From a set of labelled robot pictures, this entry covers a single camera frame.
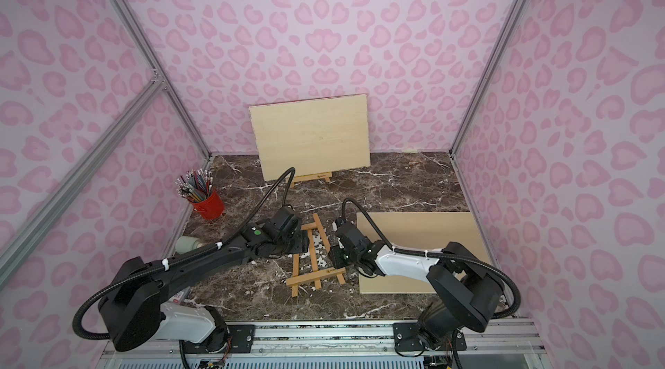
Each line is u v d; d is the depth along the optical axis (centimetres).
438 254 48
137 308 40
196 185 94
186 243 84
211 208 93
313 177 106
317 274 83
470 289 43
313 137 99
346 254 74
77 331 39
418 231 99
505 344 72
